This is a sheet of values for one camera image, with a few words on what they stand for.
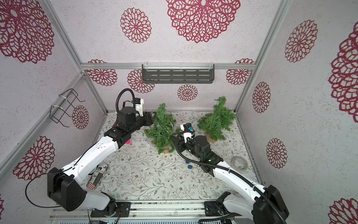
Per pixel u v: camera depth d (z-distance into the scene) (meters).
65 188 0.40
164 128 0.75
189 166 0.88
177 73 0.95
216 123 0.81
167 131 0.74
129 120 0.56
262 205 0.39
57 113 0.73
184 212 0.74
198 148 0.60
